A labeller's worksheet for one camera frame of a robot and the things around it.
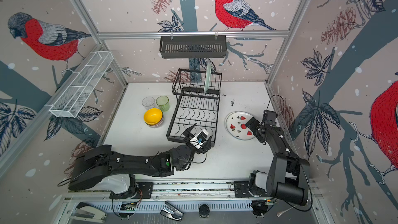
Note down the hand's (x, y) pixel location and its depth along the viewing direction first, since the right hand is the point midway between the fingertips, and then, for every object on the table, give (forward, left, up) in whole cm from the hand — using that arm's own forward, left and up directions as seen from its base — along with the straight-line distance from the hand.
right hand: (251, 128), depth 89 cm
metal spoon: (-39, -8, -7) cm, 40 cm away
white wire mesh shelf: (-4, +89, +28) cm, 94 cm away
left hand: (-11, +28, +16) cm, 34 cm away
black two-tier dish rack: (+18, +34, -1) cm, 39 cm away
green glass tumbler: (+17, +57, +1) cm, 59 cm away
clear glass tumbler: (+17, +67, +1) cm, 69 cm away
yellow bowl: (+5, +60, +3) cm, 60 cm away
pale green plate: (+12, +25, +29) cm, 41 cm away
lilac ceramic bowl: (-1, +56, +3) cm, 56 cm away
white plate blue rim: (+4, +8, -4) cm, 10 cm away
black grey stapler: (-44, +80, -5) cm, 92 cm away
